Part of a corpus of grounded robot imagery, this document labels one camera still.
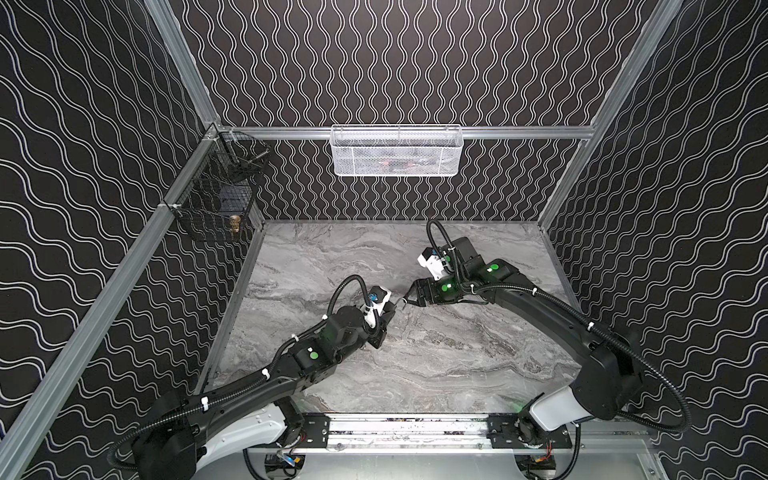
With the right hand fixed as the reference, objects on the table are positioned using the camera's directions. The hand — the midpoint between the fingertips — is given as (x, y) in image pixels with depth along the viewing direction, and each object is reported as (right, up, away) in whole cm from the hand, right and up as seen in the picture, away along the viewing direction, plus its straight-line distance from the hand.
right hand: (416, 298), depth 80 cm
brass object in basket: (-50, +20, +2) cm, 54 cm away
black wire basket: (-60, +30, +12) cm, 68 cm away
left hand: (-5, -3, -6) cm, 9 cm away
